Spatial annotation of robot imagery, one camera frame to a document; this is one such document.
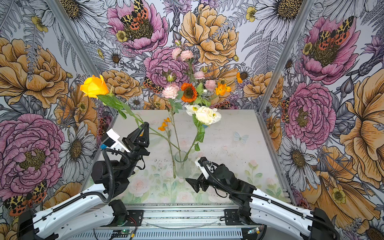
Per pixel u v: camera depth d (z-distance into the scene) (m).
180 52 0.85
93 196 0.48
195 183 0.63
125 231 0.71
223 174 0.56
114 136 0.45
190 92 0.75
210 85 0.92
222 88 0.81
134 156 0.52
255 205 0.52
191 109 0.65
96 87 0.39
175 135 0.73
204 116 0.55
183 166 0.82
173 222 0.75
